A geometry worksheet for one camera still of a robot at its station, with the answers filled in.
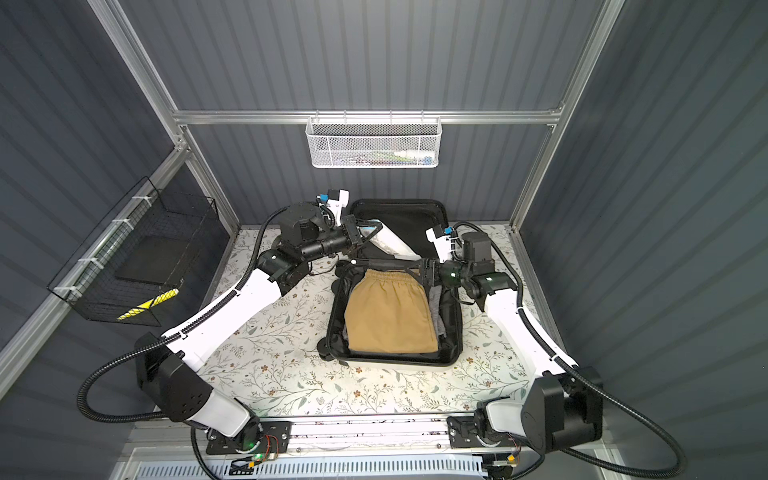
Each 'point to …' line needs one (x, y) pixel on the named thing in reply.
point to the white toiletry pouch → (387, 239)
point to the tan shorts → (388, 312)
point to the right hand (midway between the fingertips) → (417, 268)
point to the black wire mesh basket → (143, 252)
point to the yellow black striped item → (155, 300)
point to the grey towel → (435, 299)
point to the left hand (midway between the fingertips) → (385, 225)
